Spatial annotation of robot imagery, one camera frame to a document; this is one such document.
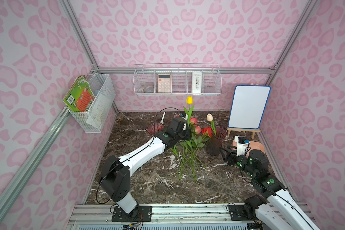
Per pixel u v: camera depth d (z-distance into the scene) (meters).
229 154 0.65
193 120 1.08
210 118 0.78
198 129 1.04
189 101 0.79
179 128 0.63
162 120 0.88
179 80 0.99
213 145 0.86
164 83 0.93
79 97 0.72
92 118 0.81
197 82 0.93
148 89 0.92
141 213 0.72
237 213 0.72
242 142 0.63
